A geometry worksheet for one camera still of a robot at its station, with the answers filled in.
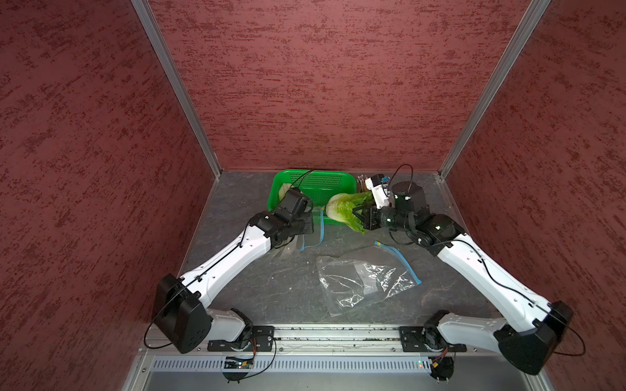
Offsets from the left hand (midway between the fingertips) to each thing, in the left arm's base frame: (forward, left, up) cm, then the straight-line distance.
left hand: (306, 226), depth 80 cm
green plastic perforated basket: (+36, -4, -19) cm, 41 cm away
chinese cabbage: (+1, -11, +9) cm, 14 cm away
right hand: (-2, -15, +10) cm, 18 cm away
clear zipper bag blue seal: (0, -3, -7) cm, 8 cm away
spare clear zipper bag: (-12, -20, -15) cm, 28 cm away
